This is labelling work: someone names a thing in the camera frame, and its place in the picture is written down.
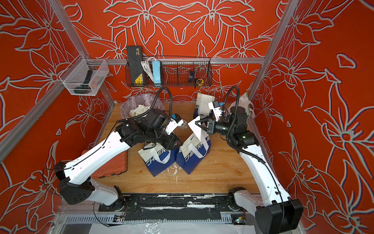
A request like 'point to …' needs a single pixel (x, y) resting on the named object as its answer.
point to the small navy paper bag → (202, 108)
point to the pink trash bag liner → (145, 99)
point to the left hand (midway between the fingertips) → (180, 140)
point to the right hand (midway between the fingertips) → (194, 124)
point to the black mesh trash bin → (139, 109)
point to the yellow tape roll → (201, 83)
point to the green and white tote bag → (244, 101)
